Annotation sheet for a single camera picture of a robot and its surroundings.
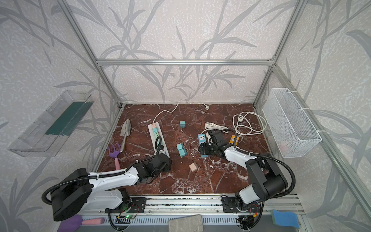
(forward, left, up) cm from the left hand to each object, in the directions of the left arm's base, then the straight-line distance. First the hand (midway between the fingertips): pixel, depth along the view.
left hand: (170, 162), depth 86 cm
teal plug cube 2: (+11, -5, 0) cm, 12 cm away
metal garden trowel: (+23, +35, -2) cm, 42 cm away
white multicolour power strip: (+16, +14, 0) cm, 21 cm away
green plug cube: (+17, +11, +5) cm, 21 cm away
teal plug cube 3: (+7, -7, 0) cm, 10 cm away
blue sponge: (-28, -58, +2) cm, 64 cm away
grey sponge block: (-29, -13, +1) cm, 32 cm away
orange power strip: (+16, -40, +1) cm, 43 cm away
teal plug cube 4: (+21, +12, +5) cm, 25 cm away
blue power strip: (+16, -19, +1) cm, 26 cm away
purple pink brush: (-29, +44, -2) cm, 53 cm away
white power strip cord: (+48, -24, -1) cm, 54 cm away
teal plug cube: (+29, -6, 0) cm, 30 cm away
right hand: (+9, -19, +1) cm, 21 cm away
